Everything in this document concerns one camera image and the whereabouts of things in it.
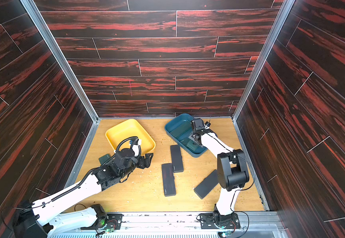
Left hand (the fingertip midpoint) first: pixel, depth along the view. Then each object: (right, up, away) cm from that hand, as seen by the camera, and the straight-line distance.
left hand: (148, 153), depth 77 cm
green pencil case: (-32, -6, +19) cm, 38 cm away
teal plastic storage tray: (+20, +6, +26) cm, 33 cm away
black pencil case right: (+33, -20, +9) cm, 40 cm away
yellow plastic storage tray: (-20, +14, +33) cm, 41 cm away
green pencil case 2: (+25, +3, +14) cm, 29 cm away
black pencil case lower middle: (+11, -20, +7) cm, 23 cm away
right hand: (+30, +8, +20) cm, 37 cm away
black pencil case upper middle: (+15, -6, +19) cm, 25 cm away
